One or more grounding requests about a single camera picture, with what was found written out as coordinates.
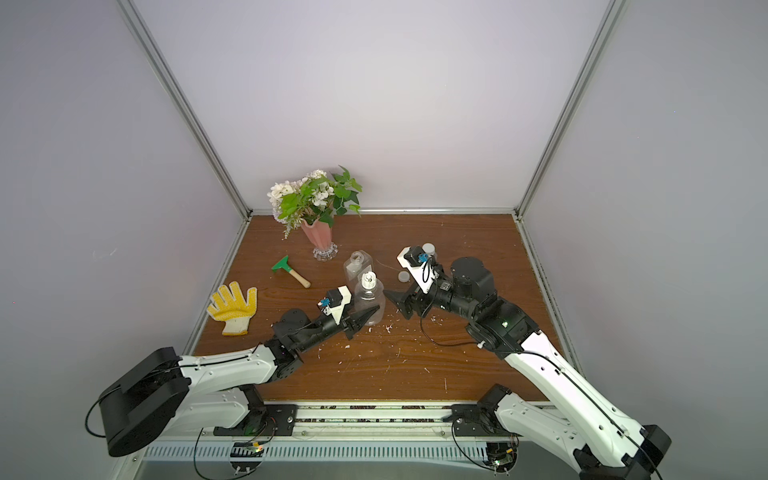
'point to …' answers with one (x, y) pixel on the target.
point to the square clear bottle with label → (355, 265)
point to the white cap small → (428, 247)
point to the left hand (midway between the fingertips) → (373, 301)
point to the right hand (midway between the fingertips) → (399, 270)
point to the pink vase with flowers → (313, 201)
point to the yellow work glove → (235, 312)
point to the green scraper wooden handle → (284, 264)
